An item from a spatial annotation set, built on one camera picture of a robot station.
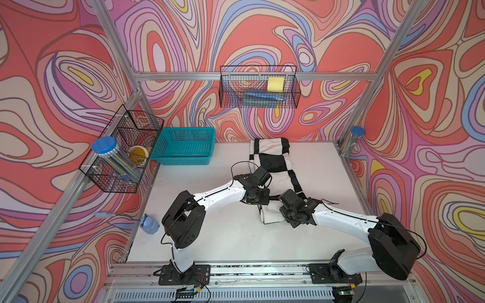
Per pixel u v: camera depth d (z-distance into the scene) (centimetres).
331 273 66
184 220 46
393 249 42
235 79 89
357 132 102
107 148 57
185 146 119
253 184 66
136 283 73
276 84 88
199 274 72
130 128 75
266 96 88
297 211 69
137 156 71
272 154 112
